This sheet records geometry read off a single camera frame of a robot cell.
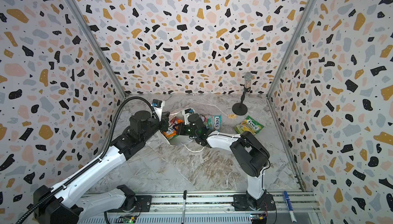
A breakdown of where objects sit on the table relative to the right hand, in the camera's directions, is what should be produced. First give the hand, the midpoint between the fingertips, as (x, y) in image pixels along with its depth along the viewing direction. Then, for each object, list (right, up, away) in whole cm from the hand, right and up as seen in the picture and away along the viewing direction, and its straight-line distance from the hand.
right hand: (170, 124), depth 83 cm
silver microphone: (+43, +26, +4) cm, 51 cm away
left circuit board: (-17, -43, -13) cm, 48 cm away
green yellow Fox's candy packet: (+48, -3, +19) cm, 52 cm away
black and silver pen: (+9, -35, -7) cm, 37 cm away
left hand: (+1, +8, -10) cm, 13 cm away
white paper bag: (+4, -9, +3) cm, 11 cm away
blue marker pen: (+60, -39, -10) cm, 72 cm away
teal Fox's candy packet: (+25, -1, +20) cm, 32 cm away
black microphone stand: (+45, +8, +30) cm, 54 cm away
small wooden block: (+38, +3, +26) cm, 46 cm away
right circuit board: (+44, -43, -12) cm, 62 cm away
